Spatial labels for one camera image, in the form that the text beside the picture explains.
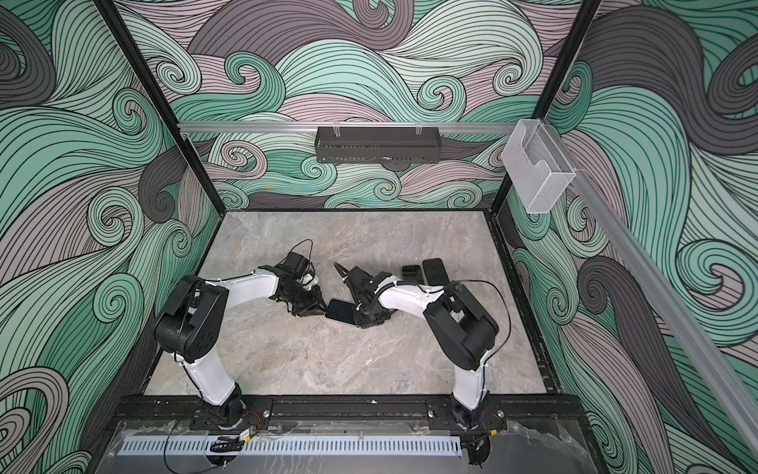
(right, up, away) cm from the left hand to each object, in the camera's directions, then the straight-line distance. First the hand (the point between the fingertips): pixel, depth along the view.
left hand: (328, 308), depth 91 cm
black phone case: (+36, +10, +10) cm, 39 cm away
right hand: (+12, -4, -2) cm, 13 cm away
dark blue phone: (+2, +1, +1) cm, 3 cm away
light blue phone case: (+9, 0, -10) cm, 13 cm away
